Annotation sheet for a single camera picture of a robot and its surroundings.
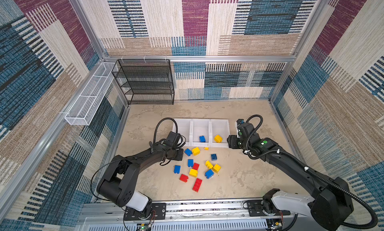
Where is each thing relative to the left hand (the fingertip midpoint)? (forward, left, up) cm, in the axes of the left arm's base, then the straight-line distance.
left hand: (180, 152), depth 91 cm
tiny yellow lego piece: (+3, -16, -1) cm, 16 cm away
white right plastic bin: (+17, -26, -3) cm, 31 cm away
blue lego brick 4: (+9, -13, 0) cm, 16 cm away
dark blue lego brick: (-3, -20, -1) cm, 20 cm away
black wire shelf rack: (+49, +26, +15) cm, 58 cm away
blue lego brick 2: (-12, -16, -1) cm, 20 cm away
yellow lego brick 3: (-10, -20, +1) cm, 23 cm away
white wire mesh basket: (+21, +59, +15) cm, 64 cm away
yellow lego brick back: (+1, -9, 0) cm, 9 cm away
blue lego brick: (-9, +2, -2) cm, 9 cm away
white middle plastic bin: (+20, -13, -2) cm, 24 cm away
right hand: (+1, -29, +11) cm, 31 cm away
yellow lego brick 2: (-7, -17, 0) cm, 18 cm away
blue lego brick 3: (-5, -6, -2) cm, 8 cm away
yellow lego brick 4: (-12, -8, 0) cm, 14 cm away
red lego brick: (-14, -2, -2) cm, 14 cm away
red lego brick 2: (-8, -9, -2) cm, 12 cm away
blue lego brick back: (+1, -4, -2) cm, 5 cm away
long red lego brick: (-18, -9, -2) cm, 20 cm away
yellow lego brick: (+9, -24, 0) cm, 25 cm away
